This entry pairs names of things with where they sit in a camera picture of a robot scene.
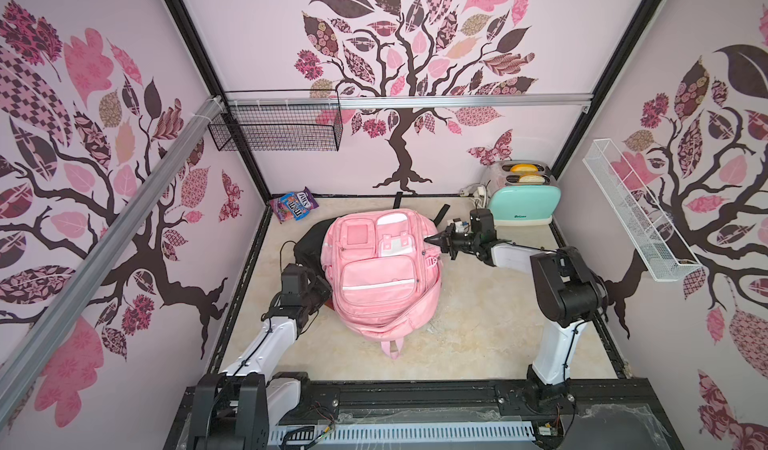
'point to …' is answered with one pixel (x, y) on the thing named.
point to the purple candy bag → (295, 206)
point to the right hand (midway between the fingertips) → (422, 241)
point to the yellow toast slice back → (524, 168)
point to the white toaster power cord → (478, 192)
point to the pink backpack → (386, 277)
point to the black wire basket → (277, 128)
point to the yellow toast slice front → (531, 179)
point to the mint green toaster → (523, 192)
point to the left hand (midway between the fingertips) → (333, 288)
